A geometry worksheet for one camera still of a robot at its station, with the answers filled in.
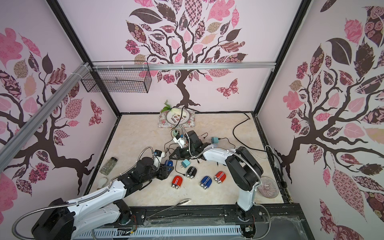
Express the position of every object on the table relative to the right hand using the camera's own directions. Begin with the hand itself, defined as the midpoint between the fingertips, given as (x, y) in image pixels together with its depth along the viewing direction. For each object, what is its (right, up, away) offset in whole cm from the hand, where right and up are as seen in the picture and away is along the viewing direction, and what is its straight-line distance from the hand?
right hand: (170, 156), depth 83 cm
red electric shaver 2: (+3, -14, -1) cm, 15 cm away
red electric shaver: (+28, -12, +1) cm, 31 cm away
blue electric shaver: (-1, -3, -2) cm, 4 cm away
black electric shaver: (+12, -10, +3) cm, 15 cm away
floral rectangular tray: (-11, +20, +31) cm, 38 cm away
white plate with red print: (-2, +23, +32) cm, 39 cm away
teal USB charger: (+27, +7, +18) cm, 34 cm away
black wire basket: (-36, +49, +12) cm, 62 cm away
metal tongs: (+6, -24, -5) cm, 25 cm away
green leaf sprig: (-9, +32, +36) cm, 49 cm away
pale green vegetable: (-1, +29, +34) cm, 45 cm away
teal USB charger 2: (+8, -6, +7) cm, 12 cm away
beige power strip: (+6, +9, -2) cm, 11 cm away
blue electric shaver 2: (+20, -14, -1) cm, 25 cm away
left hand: (0, -8, 0) cm, 8 cm away
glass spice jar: (-39, -7, +5) cm, 40 cm away
